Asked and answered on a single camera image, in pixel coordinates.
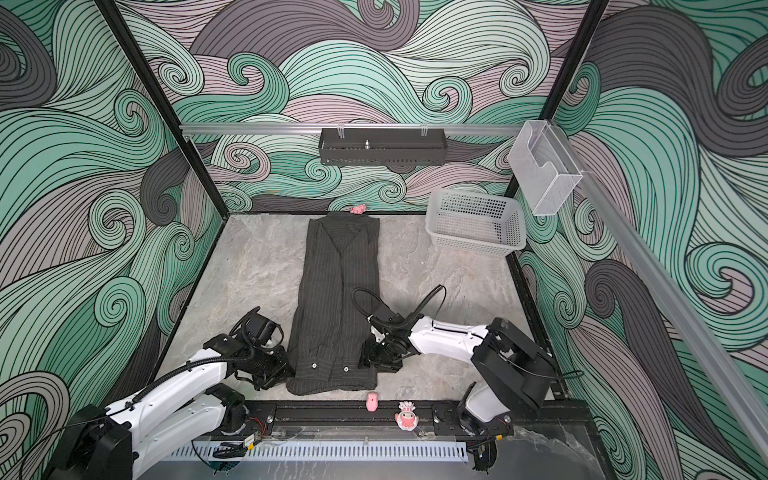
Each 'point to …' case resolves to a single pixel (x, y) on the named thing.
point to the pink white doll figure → (407, 418)
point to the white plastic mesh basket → (489, 224)
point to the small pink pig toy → (359, 210)
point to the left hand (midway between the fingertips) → (297, 372)
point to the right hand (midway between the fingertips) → (365, 369)
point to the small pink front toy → (372, 401)
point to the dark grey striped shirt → (338, 302)
